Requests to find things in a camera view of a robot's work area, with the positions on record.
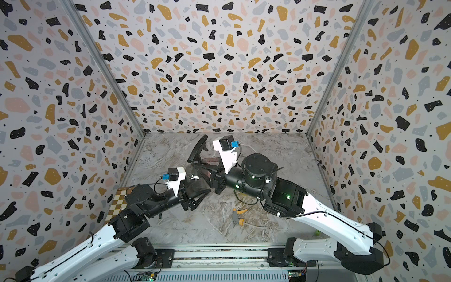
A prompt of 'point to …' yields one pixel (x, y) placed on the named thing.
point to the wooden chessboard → (119, 202)
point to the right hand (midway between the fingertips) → (199, 167)
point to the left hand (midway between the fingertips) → (206, 183)
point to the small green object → (317, 232)
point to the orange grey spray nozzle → (235, 219)
